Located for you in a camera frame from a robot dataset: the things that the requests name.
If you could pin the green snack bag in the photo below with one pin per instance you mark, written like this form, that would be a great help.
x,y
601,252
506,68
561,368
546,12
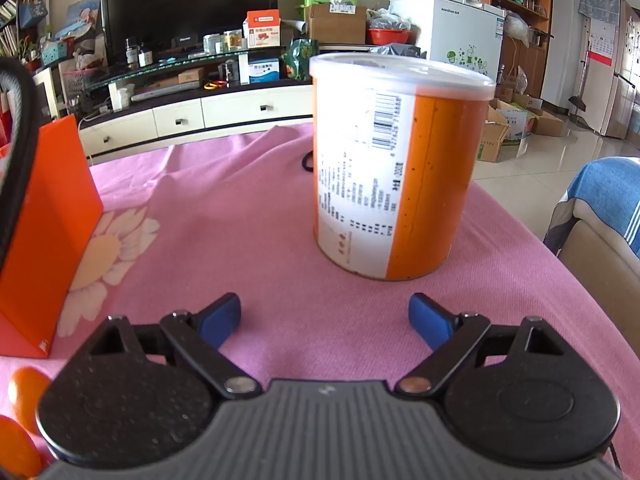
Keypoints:
x,y
299,60

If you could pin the white television stand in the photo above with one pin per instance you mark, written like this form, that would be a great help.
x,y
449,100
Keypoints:
x,y
235,110

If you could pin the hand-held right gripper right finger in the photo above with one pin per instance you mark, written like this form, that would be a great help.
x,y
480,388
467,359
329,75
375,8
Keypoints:
x,y
430,320

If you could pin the brown cardboard box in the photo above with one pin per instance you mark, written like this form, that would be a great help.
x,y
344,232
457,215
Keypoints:
x,y
330,27

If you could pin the wall calendar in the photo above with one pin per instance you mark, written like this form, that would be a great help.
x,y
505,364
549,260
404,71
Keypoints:
x,y
602,45

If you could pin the framed picture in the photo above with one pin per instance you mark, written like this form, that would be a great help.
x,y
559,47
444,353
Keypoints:
x,y
82,15

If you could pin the bookshelf with books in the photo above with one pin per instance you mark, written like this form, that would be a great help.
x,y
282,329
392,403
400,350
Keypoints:
x,y
10,15

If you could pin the small orange tangerine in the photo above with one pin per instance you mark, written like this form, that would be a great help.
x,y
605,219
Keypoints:
x,y
15,447
25,395

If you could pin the orange and white medicine box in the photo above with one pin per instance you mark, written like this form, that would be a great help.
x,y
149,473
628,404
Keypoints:
x,y
262,30

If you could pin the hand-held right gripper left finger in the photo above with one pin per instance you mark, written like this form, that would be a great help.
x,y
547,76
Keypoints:
x,y
220,317

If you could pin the orange cardboard box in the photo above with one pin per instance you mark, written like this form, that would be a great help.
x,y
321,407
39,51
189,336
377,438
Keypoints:
x,y
45,240

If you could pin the pink floral tablecloth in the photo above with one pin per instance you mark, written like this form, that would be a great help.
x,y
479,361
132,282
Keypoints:
x,y
225,240

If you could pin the orange canister with white lid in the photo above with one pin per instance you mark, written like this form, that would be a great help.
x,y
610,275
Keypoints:
x,y
430,185

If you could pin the blue and white box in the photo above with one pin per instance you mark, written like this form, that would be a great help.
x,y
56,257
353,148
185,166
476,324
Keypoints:
x,y
260,70

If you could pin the open cardboard box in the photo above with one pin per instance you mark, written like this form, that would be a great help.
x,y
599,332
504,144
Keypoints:
x,y
500,130

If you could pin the black flat television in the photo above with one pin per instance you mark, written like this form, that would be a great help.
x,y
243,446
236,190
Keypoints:
x,y
190,0

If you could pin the silver refrigerator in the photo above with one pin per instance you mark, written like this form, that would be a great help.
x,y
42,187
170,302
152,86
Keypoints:
x,y
620,95

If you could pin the white chest freezer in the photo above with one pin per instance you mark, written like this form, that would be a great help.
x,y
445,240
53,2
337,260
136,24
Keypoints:
x,y
465,35

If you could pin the blue tote bag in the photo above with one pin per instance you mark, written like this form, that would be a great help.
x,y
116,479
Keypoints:
x,y
31,12

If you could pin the blue striped blanket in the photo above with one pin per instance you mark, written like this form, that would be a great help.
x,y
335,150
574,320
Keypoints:
x,y
610,195

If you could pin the beige sofa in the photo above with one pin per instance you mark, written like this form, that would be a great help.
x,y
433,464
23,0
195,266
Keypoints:
x,y
600,265

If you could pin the red plastic basin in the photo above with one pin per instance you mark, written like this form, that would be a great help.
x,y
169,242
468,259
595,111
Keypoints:
x,y
387,36

